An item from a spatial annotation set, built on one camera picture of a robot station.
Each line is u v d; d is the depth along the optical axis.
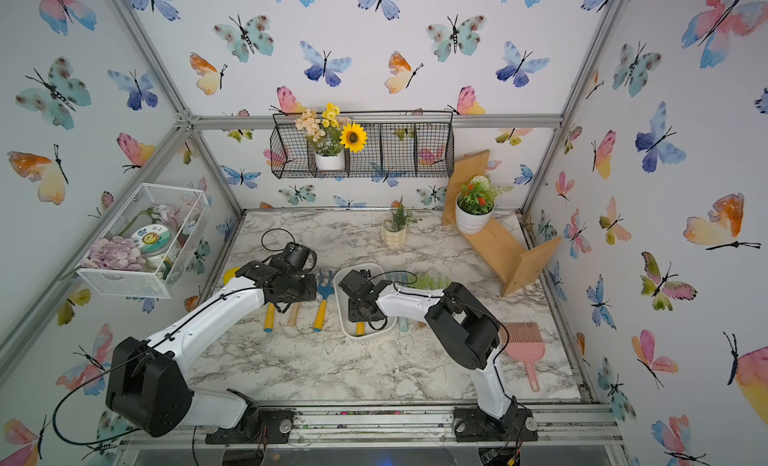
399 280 0.69
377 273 0.86
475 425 0.74
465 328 0.50
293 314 0.93
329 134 0.86
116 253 0.60
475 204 0.92
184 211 0.79
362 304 0.68
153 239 0.66
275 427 0.75
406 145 0.99
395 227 1.07
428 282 1.01
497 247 1.01
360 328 0.89
